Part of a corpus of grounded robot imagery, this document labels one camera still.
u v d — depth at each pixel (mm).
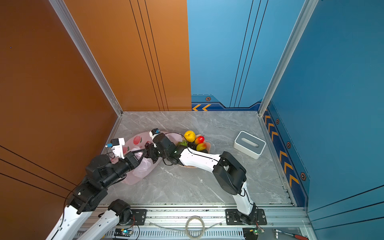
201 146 907
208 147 922
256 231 696
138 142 913
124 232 709
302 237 682
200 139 940
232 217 725
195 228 712
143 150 644
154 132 726
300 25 745
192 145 966
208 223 722
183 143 916
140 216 739
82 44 826
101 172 472
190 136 932
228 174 477
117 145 585
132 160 568
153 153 720
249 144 961
